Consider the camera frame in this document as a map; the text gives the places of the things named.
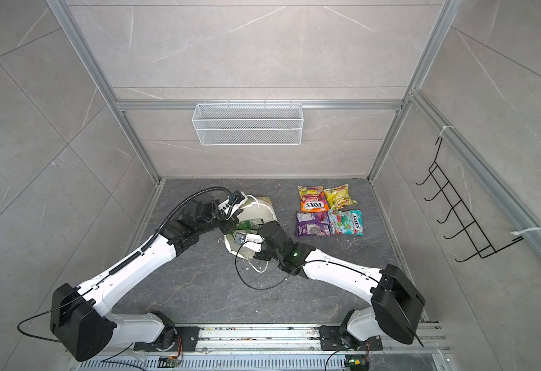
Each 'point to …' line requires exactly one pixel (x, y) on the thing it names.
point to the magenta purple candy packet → (312, 223)
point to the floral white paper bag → (262, 207)
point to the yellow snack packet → (339, 197)
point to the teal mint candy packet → (346, 222)
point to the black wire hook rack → (483, 246)
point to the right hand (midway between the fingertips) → (257, 233)
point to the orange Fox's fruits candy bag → (313, 199)
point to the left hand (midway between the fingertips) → (242, 205)
